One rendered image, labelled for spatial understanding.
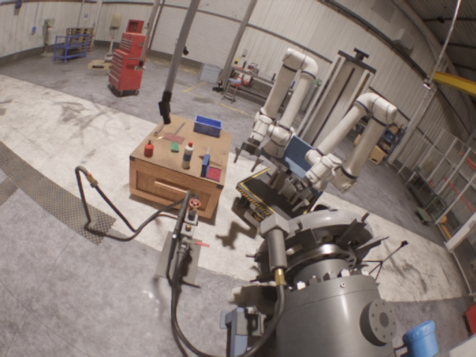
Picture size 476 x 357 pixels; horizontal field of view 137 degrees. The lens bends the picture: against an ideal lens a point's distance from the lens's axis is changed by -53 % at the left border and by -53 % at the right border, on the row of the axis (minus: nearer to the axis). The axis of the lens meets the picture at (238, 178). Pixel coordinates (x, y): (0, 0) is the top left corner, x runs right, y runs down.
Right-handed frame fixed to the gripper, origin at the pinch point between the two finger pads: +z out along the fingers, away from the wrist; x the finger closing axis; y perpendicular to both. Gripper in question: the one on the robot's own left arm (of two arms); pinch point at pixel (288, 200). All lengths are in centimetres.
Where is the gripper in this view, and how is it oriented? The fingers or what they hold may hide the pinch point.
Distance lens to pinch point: 119.0
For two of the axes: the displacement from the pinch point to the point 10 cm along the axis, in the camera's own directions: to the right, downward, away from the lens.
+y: -4.8, -0.9, -8.7
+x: 5.7, 7.2, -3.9
